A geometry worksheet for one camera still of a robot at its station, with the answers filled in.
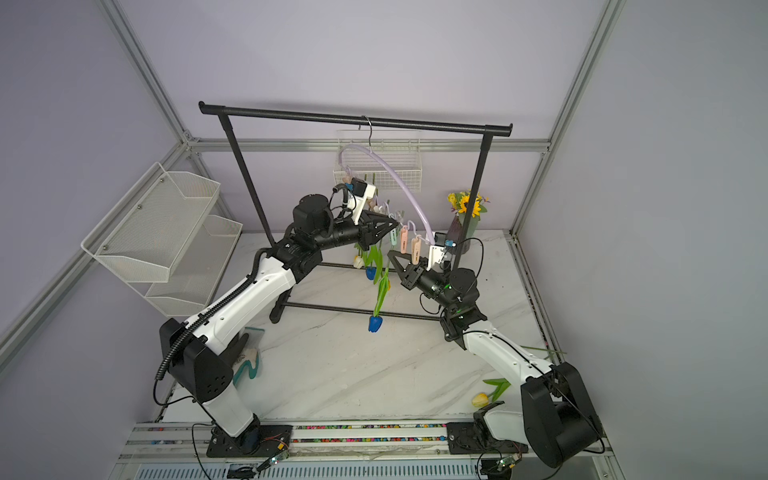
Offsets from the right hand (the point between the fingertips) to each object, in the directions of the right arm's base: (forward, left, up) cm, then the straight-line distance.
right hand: (389, 259), depth 72 cm
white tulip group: (+14, +10, -17) cm, 24 cm away
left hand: (+4, -1, +8) cm, 9 cm away
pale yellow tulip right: (-25, -24, -30) cm, 46 cm away
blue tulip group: (-12, +4, -11) cm, 16 cm away
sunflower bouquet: (+27, -23, -5) cm, 35 cm away
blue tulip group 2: (+10, +5, -13) cm, 18 cm away
